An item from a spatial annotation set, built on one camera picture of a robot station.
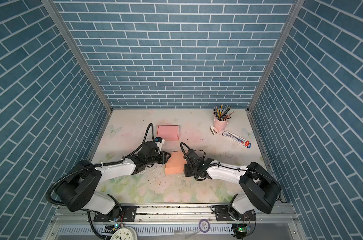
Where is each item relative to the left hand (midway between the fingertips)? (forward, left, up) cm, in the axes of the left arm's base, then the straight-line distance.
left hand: (169, 155), depth 89 cm
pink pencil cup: (+23, -35, 0) cm, 42 cm away
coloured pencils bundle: (+29, -36, +6) cm, 47 cm away
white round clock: (-37, +17, -1) cm, 41 cm away
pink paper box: (+18, +2, -2) cm, 18 cm away
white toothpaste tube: (+14, -46, -3) cm, 48 cm away
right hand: (-8, -9, -3) cm, 12 cm away
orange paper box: (-6, -4, +1) cm, 7 cm away
